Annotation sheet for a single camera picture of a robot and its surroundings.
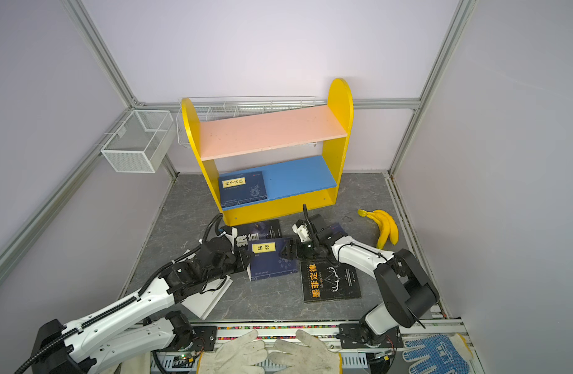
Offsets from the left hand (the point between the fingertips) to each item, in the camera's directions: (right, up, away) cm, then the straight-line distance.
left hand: (254, 258), depth 76 cm
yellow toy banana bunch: (+52, +8, +17) cm, 55 cm away
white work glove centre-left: (-3, -28, -6) cm, 29 cm away
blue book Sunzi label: (-8, +24, +17) cm, 31 cm away
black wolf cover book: (+1, +6, +23) cm, 23 cm away
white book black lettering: (-18, -15, 0) cm, 23 cm away
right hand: (+11, -2, +8) cm, 14 cm away
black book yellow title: (+24, -11, +8) cm, 27 cm away
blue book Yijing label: (+3, -1, +3) cm, 4 cm away
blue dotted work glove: (+61, -28, -6) cm, 67 cm away
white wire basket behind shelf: (-20, +56, +17) cm, 62 cm away
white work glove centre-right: (+19, -29, -6) cm, 35 cm away
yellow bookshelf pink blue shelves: (0, +37, +43) cm, 57 cm away
